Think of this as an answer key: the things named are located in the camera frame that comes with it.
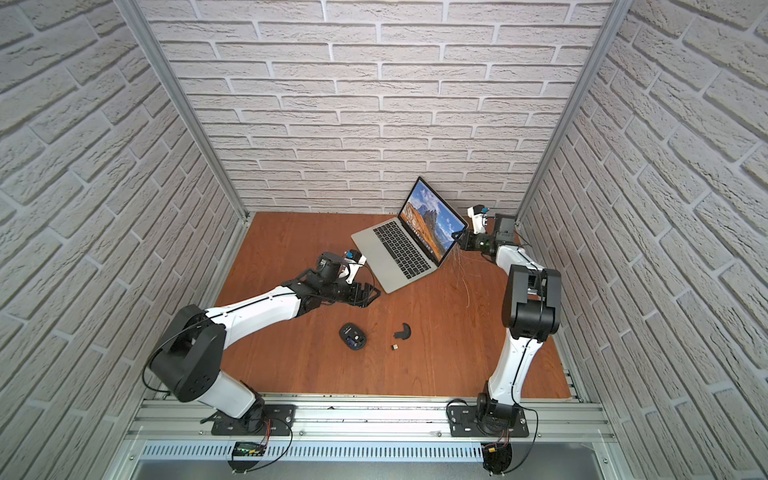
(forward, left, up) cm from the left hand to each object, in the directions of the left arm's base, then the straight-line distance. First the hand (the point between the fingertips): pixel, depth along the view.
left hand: (368, 281), depth 87 cm
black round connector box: (-42, -32, -12) cm, 55 cm away
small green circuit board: (-40, +29, -15) cm, 51 cm away
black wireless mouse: (-14, +4, -9) cm, 17 cm away
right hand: (+18, -25, +2) cm, 31 cm away
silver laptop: (+21, -13, -11) cm, 27 cm away
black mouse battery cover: (-11, -12, -12) cm, 20 cm away
